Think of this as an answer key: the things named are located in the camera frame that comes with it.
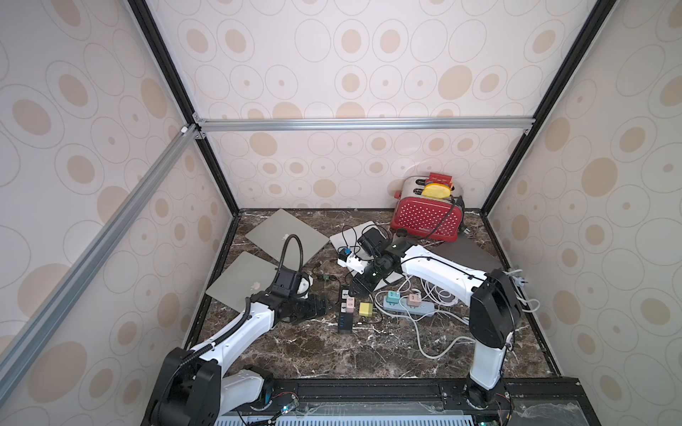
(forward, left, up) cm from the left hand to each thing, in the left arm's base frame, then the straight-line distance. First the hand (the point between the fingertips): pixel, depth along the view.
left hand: (329, 309), depth 82 cm
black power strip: (-1, -5, -5) cm, 7 cm away
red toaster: (+34, -39, +5) cm, 53 cm away
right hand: (+4, -7, +2) cm, 8 cm away
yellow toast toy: (+42, -39, +12) cm, 59 cm away
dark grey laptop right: (+28, -54, -8) cm, 61 cm away
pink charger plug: (+2, -6, -1) cm, 7 cm away
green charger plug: (+5, -20, 0) cm, 21 cm away
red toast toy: (+47, -40, +14) cm, 64 cm away
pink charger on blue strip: (+4, -27, -1) cm, 27 cm away
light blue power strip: (+3, -23, -4) cm, 24 cm away
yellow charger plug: (+2, -12, -5) cm, 13 cm away
